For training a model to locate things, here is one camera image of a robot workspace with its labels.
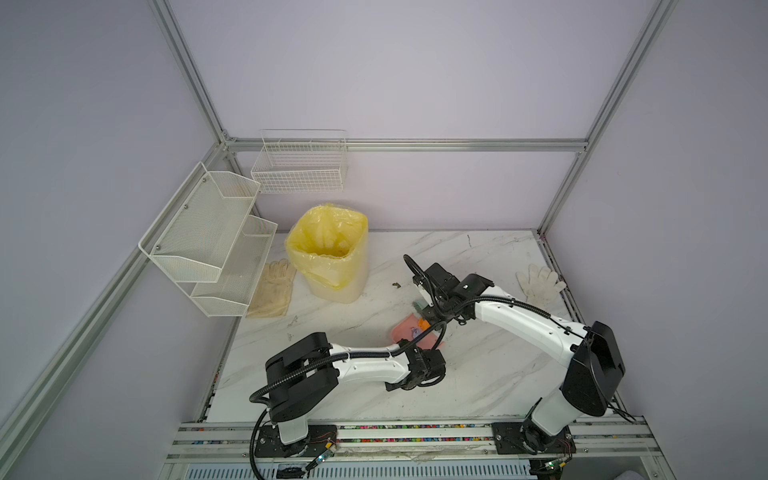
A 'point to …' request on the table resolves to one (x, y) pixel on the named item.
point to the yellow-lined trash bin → (328, 246)
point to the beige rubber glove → (271, 298)
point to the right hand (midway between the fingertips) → (431, 313)
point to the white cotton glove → (541, 288)
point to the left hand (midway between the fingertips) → (381, 361)
